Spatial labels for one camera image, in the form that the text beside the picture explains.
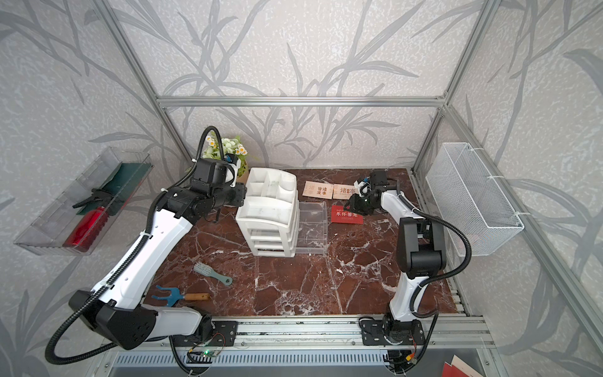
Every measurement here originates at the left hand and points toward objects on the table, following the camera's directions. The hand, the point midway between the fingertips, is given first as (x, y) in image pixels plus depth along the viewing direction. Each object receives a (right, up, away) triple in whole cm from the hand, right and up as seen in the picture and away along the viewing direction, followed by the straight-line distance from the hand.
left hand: (243, 188), depth 75 cm
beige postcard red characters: (+24, 0, +38) cm, 45 cm away
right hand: (+37, -7, +21) cm, 43 cm away
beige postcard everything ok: (+37, -2, +37) cm, 52 cm away
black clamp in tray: (-36, -3, -10) cm, 37 cm away
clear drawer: (+22, -19, +24) cm, 37 cm away
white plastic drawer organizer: (+8, -9, +6) cm, 13 cm away
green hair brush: (-20, -30, +12) cm, 38 cm away
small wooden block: (-18, -38, +6) cm, 42 cm away
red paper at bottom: (+62, -53, -7) cm, 82 cm away
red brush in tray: (-35, -11, -16) cm, 40 cm away
